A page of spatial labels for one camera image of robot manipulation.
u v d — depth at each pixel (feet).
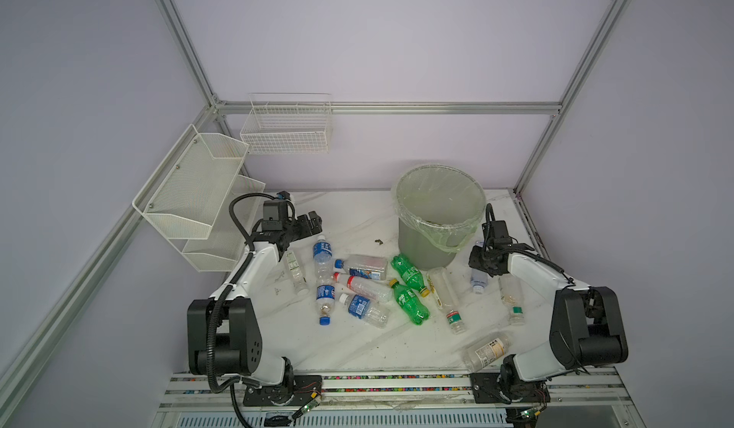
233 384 1.49
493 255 2.20
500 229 2.46
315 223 2.63
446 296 2.96
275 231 2.17
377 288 2.88
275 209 2.20
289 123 3.14
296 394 2.39
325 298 2.88
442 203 3.05
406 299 2.76
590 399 2.43
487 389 2.41
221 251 2.45
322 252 3.14
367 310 2.70
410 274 2.96
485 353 2.45
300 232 2.61
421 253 2.94
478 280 2.83
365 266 3.15
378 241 3.42
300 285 2.98
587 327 1.46
